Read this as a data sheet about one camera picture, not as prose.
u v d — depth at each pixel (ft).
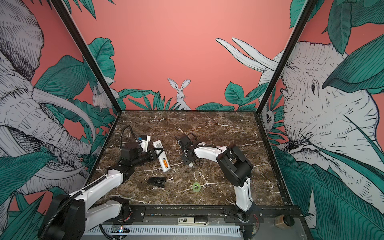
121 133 2.78
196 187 2.74
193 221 2.25
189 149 2.16
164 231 2.30
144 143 2.52
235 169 1.64
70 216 1.32
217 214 2.45
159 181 2.75
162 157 2.70
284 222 2.15
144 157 2.39
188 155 2.25
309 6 2.26
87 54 2.82
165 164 2.72
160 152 2.68
